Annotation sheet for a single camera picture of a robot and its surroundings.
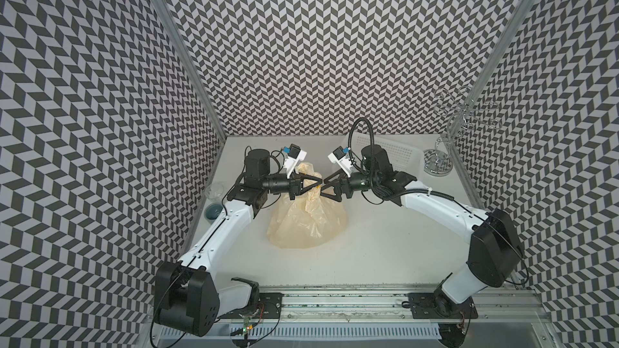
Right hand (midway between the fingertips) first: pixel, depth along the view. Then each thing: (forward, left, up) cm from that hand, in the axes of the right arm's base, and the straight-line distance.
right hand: (323, 190), depth 74 cm
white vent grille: (-34, +1, -22) cm, 41 cm away
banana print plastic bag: (-9, +3, -2) cm, 9 cm away
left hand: (0, +1, +4) cm, 4 cm away
